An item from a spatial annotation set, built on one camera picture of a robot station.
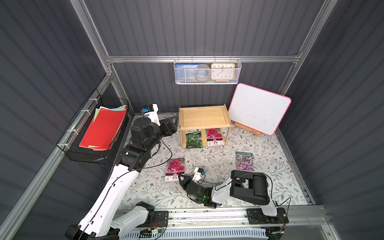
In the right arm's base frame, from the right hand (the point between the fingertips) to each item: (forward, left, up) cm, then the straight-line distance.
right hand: (177, 174), depth 82 cm
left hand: (+13, 0, +33) cm, 36 cm away
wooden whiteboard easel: (+38, -40, -2) cm, 56 cm away
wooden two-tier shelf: (+30, -15, +15) cm, 36 cm away
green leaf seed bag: (+27, -9, -4) cm, 28 cm away
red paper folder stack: (+16, +34, +26) cm, 46 cm away
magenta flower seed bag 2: (+29, -23, -4) cm, 37 cm away
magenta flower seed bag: (+6, +3, -3) cm, 7 cm away
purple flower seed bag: (+12, -41, -6) cm, 43 cm away
